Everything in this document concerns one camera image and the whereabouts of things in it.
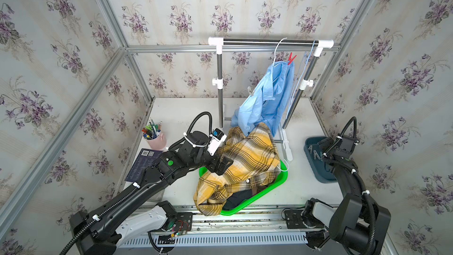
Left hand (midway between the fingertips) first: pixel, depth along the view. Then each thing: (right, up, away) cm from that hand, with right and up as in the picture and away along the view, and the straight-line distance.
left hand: (226, 155), depth 70 cm
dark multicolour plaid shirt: (+5, -18, +3) cm, 19 cm away
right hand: (+52, +1, +16) cm, 54 cm away
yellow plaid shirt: (+13, -4, +5) cm, 15 cm away
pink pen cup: (-37, +5, +19) cm, 42 cm away
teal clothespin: (+36, +1, -5) cm, 36 cm away
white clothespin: (+46, -2, +25) cm, 52 cm away
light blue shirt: (+18, +22, +4) cm, 28 cm away
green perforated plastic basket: (+5, -21, 0) cm, 22 cm away
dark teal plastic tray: (+47, -4, +24) cm, 53 cm away
